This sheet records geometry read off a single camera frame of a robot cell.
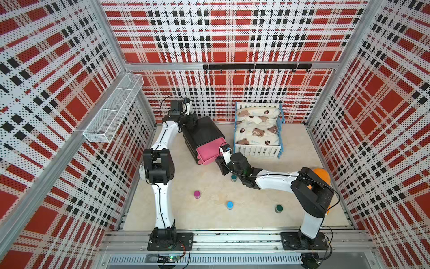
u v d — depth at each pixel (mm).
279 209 802
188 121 907
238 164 678
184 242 734
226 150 754
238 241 750
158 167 594
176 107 782
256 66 885
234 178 909
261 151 989
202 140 884
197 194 862
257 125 1077
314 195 473
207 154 880
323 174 1008
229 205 818
